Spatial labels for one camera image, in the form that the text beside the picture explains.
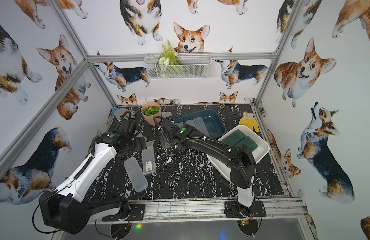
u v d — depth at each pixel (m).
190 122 1.10
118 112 1.17
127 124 0.62
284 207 0.76
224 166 0.50
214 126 1.14
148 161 0.88
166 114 1.16
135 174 0.86
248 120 1.10
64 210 0.38
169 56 0.82
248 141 0.93
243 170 0.44
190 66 0.93
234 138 0.95
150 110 1.02
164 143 0.70
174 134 0.56
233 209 0.73
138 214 0.73
